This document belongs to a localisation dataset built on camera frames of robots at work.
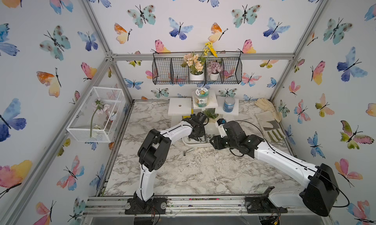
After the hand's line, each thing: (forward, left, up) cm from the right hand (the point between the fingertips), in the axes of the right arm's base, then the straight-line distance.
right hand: (213, 139), depth 80 cm
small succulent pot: (+20, 0, -7) cm, 21 cm away
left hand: (+11, +6, -12) cm, 17 cm away
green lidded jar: (+18, +7, +13) cm, 24 cm away
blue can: (+21, -9, +5) cm, 24 cm away
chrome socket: (-2, +16, -16) cm, 23 cm away
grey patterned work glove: (+19, -43, -16) cm, 50 cm away
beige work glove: (+43, -46, -17) cm, 65 cm away
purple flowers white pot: (+38, +1, +18) cm, 42 cm away
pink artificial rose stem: (+7, +59, +15) cm, 61 cm away
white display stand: (+23, +22, -1) cm, 32 cm away
